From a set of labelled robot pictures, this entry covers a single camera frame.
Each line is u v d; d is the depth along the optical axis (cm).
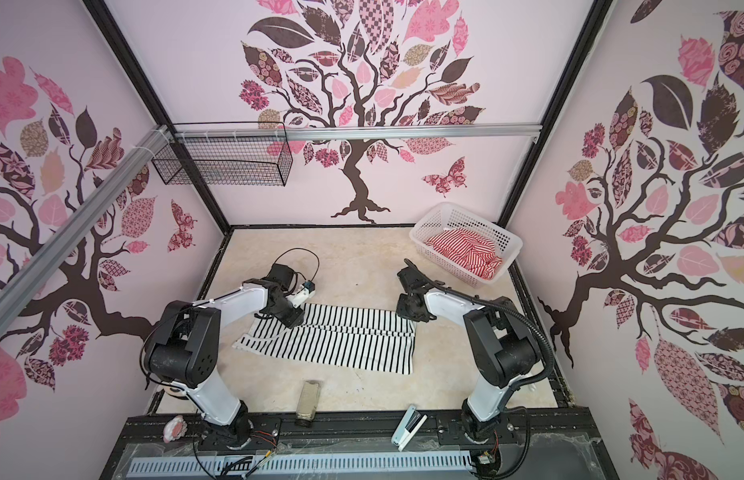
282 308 83
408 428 73
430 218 113
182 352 47
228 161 122
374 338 90
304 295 88
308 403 77
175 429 71
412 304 74
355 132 94
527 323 43
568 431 76
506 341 49
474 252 106
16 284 52
